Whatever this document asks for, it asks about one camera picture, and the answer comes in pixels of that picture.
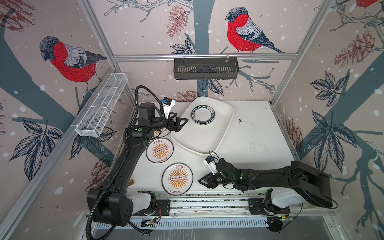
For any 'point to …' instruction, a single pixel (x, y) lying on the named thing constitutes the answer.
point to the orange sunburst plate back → (164, 132)
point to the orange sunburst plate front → (177, 178)
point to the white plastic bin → (206, 140)
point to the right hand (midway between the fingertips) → (199, 183)
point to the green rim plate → (203, 114)
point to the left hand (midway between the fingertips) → (180, 117)
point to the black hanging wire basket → (206, 69)
